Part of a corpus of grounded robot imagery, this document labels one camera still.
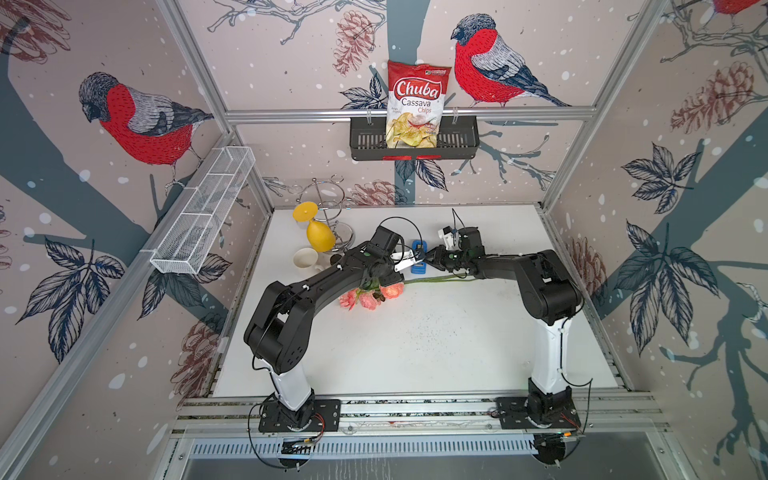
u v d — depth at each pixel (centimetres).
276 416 71
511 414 73
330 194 119
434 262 95
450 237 96
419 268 100
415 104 84
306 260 95
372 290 92
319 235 92
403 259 76
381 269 67
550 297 56
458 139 107
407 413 75
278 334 46
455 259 90
